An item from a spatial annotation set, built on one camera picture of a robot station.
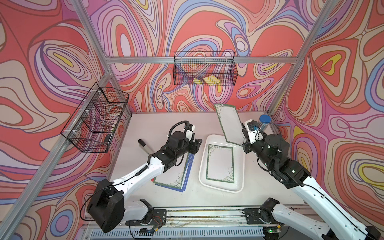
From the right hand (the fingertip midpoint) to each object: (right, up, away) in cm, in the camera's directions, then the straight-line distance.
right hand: (244, 133), depth 67 cm
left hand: (-20, -4, +11) cm, 23 cm away
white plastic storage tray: (+5, -18, +25) cm, 31 cm away
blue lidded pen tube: (+20, +7, +22) cm, 31 cm away
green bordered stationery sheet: (-35, -26, +20) cm, 48 cm away
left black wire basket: (-75, +3, +6) cm, 75 cm away
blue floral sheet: (-25, -17, +27) cm, 40 cm away
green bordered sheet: (-7, -22, +24) cm, 33 cm away
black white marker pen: (-55, -10, +28) cm, 63 cm away
